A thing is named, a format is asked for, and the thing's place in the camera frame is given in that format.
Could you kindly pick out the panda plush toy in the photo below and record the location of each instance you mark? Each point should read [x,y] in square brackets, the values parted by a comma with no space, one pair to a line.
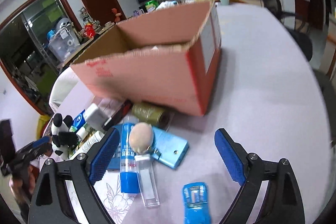
[63,139]

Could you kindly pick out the left hand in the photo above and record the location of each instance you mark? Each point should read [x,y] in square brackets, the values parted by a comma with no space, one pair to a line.
[23,194]

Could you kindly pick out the blue white tube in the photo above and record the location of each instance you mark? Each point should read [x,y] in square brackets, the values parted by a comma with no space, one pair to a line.
[79,120]

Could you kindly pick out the blue glue stick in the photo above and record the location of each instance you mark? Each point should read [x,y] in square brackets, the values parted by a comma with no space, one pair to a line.
[128,171]

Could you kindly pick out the red cardboard box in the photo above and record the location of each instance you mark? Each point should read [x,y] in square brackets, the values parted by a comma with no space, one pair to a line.
[168,57]

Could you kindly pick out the white embroidered table mat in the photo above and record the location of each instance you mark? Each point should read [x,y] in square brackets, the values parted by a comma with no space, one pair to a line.
[116,203]

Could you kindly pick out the clear plastic vial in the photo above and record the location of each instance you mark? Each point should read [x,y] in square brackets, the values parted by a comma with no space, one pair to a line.
[146,180]

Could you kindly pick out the beige egg-shaped sponge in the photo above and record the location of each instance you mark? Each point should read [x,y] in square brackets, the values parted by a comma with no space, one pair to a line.
[141,138]

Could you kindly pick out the white cream tube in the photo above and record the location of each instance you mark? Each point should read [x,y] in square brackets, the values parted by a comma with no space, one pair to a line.
[85,147]

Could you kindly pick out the green tape roll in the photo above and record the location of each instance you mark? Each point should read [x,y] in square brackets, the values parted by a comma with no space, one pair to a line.
[151,114]

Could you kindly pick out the blue remote control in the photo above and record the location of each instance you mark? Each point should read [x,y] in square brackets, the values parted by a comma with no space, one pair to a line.
[167,148]

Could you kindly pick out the blue plastic clip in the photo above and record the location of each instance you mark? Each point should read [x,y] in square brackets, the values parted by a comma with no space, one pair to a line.
[196,203]

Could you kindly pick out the black red pen tube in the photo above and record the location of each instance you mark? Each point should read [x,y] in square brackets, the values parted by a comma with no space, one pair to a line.
[118,115]

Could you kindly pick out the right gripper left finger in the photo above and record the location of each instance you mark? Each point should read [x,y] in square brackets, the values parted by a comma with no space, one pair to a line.
[51,201]

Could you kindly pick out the white usb charger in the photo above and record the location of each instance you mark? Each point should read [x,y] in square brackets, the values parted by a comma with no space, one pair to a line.
[95,117]

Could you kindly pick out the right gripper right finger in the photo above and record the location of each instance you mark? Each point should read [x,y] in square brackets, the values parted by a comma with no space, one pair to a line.
[282,201]

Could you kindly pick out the clear storage bin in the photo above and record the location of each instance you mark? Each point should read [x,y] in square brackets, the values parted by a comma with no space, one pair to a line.
[63,43]

